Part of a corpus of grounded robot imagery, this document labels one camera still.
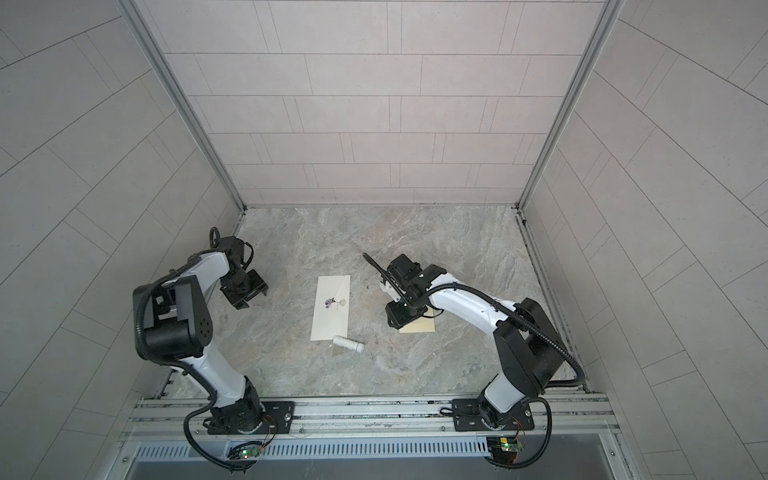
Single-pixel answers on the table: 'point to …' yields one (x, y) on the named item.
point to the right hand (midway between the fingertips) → (393, 322)
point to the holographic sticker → (329, 301)
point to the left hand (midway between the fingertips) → (267, 288)
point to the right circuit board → (504, 449)
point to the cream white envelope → (331, 308)
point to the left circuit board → (245, 453)
